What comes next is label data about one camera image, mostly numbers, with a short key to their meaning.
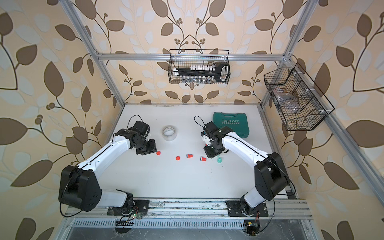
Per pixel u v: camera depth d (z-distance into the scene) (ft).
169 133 3.36
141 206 2.47
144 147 2.37
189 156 2.99
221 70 2.72
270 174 1.41
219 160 2.93
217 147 2.31
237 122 3.36
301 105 2.40
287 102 2.29
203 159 2.93
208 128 2.24
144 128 2.31
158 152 3.07
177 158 3.00
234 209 2.41
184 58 2.99
